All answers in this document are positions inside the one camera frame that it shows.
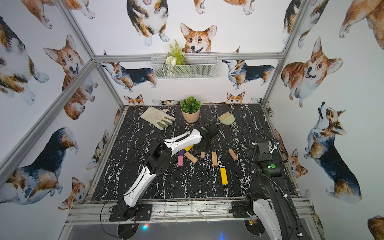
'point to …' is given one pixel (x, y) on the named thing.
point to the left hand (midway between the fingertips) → (208, 149)
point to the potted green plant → (190, 109)
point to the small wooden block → (202, 155)
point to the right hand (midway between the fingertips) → (254, 148)
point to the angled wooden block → (233, 154)
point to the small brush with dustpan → (227, 119)
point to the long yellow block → (224, 176)
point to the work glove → (158, 118)
